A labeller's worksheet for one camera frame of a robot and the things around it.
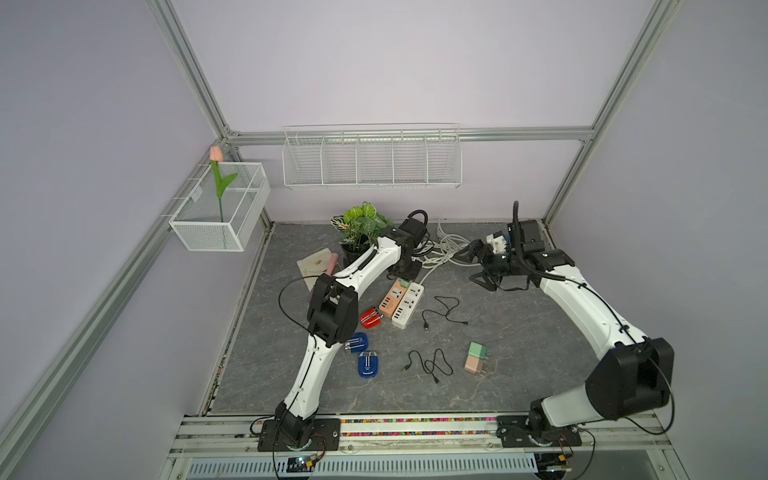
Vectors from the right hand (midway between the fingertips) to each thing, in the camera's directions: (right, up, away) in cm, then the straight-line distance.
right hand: (459, 264), depth 81 cm
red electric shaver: (-25, -18, +10) cm, 32 cm away
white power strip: (-14, -13, +13) cm, 23 cm away
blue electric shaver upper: (-29, -24, +6) cm, 38 cm away
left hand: (-14, -4, +13) cm, 19 cm away
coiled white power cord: (-4, +2, +28) cm, 29 cm away
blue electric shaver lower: (-25, -28, +1) cm, 38 cm away
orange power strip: (-19, -12, +15) cm, 27 cm away
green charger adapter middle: (+6, -25, +4) cm, 26 cm away
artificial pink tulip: (-67, +23, +3) cm, 71 cm away
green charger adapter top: (-15, -7, +18) cm, 24 cm away
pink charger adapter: (+4, -28, +1) cm, 29 cm away
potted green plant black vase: (-28, +10, +2) cm, 30 cm away
